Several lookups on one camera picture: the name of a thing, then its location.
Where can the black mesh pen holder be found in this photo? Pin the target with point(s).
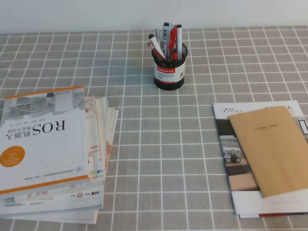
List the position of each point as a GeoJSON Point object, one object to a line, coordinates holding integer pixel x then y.
{"type": "Point", "coordinates": [169, 75]}

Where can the red ballpoint pen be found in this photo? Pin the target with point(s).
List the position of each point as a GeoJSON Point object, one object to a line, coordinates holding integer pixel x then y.
{"type": "Point", "coordinates": [152, 48]}

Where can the grey checked tablecloth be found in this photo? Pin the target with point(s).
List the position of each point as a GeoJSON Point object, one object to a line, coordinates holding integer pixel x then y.
{"type": "Point", "coordinates": [166, 170]}

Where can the white marker black cap left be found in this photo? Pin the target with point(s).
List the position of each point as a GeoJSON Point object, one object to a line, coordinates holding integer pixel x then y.
{"type": "Point", "coordinates": [156, 47]}

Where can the white marker black cap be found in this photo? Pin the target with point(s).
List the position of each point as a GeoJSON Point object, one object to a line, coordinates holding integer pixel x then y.
{"type": "Point", "coordinates": [156, 47]}
{"type": "Point", "coordinates": [164, 38]}

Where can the red marker black cap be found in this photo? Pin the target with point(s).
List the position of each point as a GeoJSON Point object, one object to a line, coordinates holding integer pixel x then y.
{"type": "Point", "coordinates": [174, 49]}

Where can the white marker black cap centre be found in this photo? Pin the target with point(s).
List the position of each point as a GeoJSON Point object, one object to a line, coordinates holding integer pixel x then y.
{"type": "Point", "coordinates": [164, 38]}

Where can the white ROS textbook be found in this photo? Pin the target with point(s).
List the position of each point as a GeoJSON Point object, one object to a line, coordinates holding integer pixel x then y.
{"type": "Point", "coordinates": [43, 144]}

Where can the tan classic note notebook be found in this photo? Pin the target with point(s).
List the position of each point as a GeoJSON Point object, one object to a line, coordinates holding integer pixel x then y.
{"type": "Point", "coordinates": [275, 149]}

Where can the white Agilex brochure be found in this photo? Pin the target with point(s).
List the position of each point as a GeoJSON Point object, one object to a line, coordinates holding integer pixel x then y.
{"type": "Point", "coordinates": [246, 195]}

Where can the lower brochure red edge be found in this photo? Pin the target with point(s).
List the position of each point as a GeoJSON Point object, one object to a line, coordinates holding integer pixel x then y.
{"type": "Point", "coordinates": [270, 215]}

